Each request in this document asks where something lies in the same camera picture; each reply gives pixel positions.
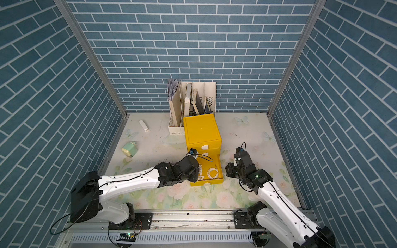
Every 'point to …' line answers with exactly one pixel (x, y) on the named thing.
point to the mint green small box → (130, 149)
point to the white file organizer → (187, 99)
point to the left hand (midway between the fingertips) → (202, 173)
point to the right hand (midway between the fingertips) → (228, 168)
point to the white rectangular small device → (143, 126)
